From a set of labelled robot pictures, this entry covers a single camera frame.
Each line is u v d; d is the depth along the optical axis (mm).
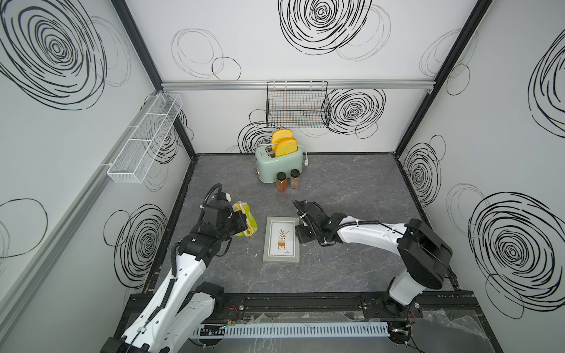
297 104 1441
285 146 962
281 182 991
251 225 787
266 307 750
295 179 1000
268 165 991
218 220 566
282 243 871
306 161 1119
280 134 991
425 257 444
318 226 667
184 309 559
